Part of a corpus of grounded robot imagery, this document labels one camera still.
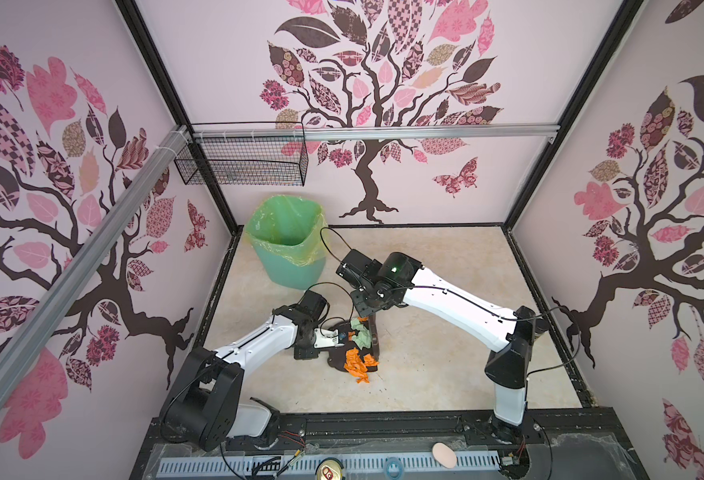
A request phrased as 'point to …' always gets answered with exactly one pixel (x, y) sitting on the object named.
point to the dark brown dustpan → (337, 357)
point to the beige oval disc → (444, 455)
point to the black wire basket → (271, 153)
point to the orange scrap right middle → (357, 365)
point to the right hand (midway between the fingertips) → (364, 298)
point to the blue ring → (394, 468)
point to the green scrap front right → (364, 336)
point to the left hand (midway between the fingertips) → (307, 344)
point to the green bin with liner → (289, 237)
